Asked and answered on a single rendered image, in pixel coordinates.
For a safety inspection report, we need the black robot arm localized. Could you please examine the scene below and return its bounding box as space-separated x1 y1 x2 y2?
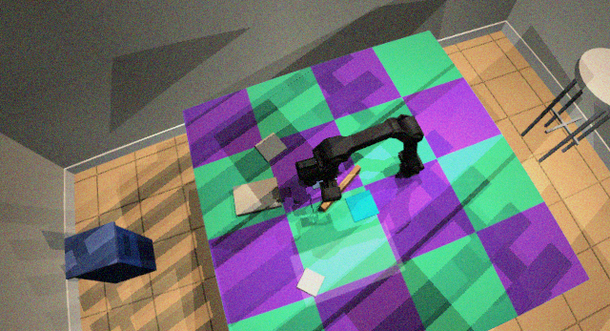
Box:
295 114 425 187

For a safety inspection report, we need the orange wooden bar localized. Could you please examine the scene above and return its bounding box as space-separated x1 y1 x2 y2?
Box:
320 164 361 213

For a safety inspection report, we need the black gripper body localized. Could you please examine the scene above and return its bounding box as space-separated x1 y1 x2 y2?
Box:
320 169 342 202

